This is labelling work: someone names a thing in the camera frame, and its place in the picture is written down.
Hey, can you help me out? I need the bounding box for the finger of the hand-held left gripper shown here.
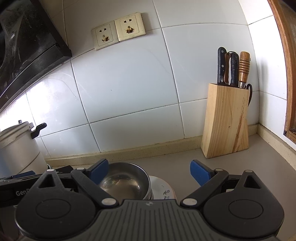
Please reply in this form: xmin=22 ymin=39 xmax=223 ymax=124
xmin=0 ymin=171 xmax=37 ymax=181

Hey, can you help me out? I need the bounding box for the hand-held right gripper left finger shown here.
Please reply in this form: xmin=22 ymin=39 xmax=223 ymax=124
xmin=29 ymin=159 xmax=119 ymax=207

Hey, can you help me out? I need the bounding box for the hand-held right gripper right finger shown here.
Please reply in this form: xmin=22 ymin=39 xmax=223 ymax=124
xmin=180 ymin=159 xmax=269 ymax=207

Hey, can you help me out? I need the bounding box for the multicoloured floral white plate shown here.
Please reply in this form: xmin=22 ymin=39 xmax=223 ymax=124
xmin=148 ymin=175 xmax=179 ymax=200

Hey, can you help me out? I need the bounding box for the aluminium pressure cooker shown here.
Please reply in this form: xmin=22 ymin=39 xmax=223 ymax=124
xmin=0 ymin=120 xmax=48 ymax=174

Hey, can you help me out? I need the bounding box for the wooden knife block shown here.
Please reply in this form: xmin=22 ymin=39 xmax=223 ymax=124
xmin=201 ymin=82 xmax=250 ymax=159

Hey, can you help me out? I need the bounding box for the black range hood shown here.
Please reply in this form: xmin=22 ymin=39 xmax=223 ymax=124
xmin=0 ymin=0 xmax=73 ymax=112

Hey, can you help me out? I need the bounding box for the black scissors handle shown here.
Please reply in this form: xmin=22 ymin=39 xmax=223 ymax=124
xmin=245 ymin=84 xmax=254 ymax=107

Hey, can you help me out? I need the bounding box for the black ribbed handle knife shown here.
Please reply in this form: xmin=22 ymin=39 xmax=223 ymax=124
xmin=229 ymin=52 xmax=240 ymax=88

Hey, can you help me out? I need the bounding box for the black riveted handle knife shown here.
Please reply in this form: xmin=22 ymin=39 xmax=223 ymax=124
xmin=217 ymin=47 xmax=227 ymax=85

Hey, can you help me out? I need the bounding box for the grooved wooden handle knife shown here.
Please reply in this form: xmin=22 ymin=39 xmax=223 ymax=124
xmin=238 ymin=51 xmax=251 ymax=89

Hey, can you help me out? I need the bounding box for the white wall socket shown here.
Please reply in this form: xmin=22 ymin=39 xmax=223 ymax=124
xmin=91 ymin=20 xmax=120 ymax=51

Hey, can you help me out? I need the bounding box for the wooden window frame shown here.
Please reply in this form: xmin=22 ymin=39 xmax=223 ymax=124
xmin=268 ymin=0 xmax=296 ymax=140

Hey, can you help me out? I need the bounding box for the cream wall socket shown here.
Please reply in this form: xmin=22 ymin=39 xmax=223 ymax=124
xmin=114 ymin=12 xmax=147 ymax=42

